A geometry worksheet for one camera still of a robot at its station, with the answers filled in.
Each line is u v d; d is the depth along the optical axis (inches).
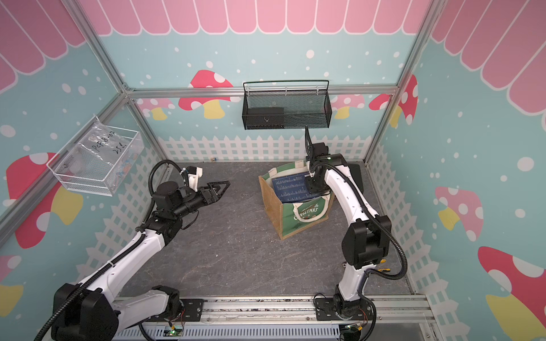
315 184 28.8
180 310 28.6
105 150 28.4
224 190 27.6
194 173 27.8
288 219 34.1
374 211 19.1
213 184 26.7
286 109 36.9
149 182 22.3
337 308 26.1
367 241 18.4
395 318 28.8
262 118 34.5
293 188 33.7
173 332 28.6
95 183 24.9
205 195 26.4
